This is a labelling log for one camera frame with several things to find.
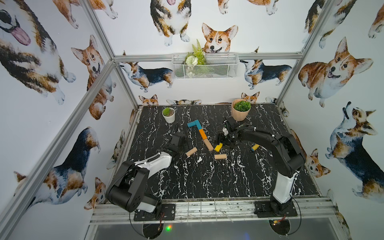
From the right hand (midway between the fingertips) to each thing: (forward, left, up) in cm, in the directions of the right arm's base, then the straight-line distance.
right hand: (216, 144), depth 92 cm
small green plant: (+24, +34, +4) cm, 42 cm away
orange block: (+11, +8, -5) cm, 15 cm away
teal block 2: (+20, +11, -5) cm, 23 cm away
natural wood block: (+3, +4, -5) cm, 7 cm away
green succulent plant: (+28, -20, +5) cm, 34 cm away
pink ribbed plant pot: (+22, -18, +1) cm, 28 cm away
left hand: (+3, +18, +2) cm, 19 cm away
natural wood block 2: (-2, +15, -5) cm, 16 cm away
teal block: (+20, +16, -6) cm, 27 cm away
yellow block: (0, -2, -4) cm, 4 cm away
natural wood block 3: (-5, -3, -6) cm, 8 cm away
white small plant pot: (+22, +31, 0) cm, 38 cm away
